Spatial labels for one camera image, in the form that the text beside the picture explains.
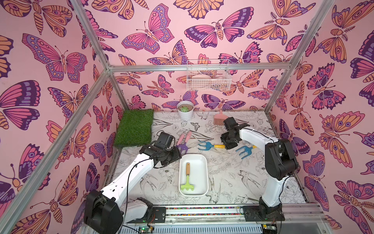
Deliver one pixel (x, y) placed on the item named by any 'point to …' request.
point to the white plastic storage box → (198, 177)
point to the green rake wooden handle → (187, 186)
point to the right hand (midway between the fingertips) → (218, 142)
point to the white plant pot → (187, 116)
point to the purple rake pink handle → (184, 146)
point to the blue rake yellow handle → (248, 150)
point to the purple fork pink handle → (180, 140)
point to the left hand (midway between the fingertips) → (180, 155)
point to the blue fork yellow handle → (209, 146)
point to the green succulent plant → (184, 109)
